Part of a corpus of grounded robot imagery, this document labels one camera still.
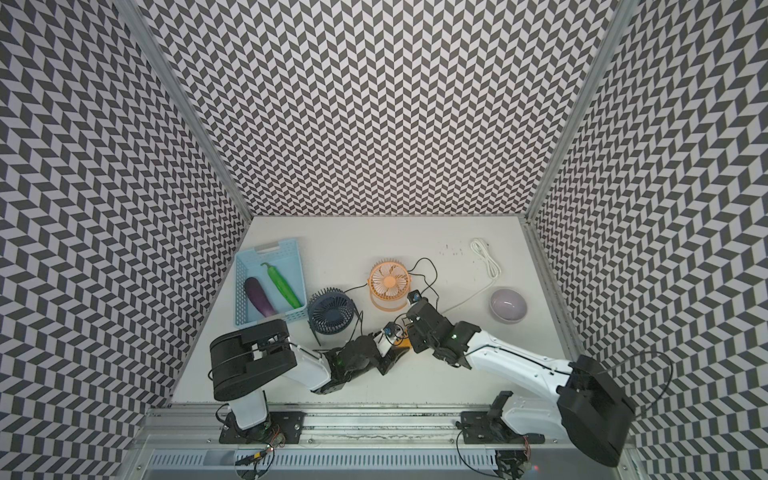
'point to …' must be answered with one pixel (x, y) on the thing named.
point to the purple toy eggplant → (257, 296)
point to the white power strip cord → (491, 264)
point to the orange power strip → (404, 341)
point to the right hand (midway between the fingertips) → (417, 333)
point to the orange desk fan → (389, 282)
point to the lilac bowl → (508, 305)
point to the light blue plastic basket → (269, 284)
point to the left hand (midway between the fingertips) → (399, 343)
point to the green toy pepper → (281, 285)
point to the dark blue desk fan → (330, 311)
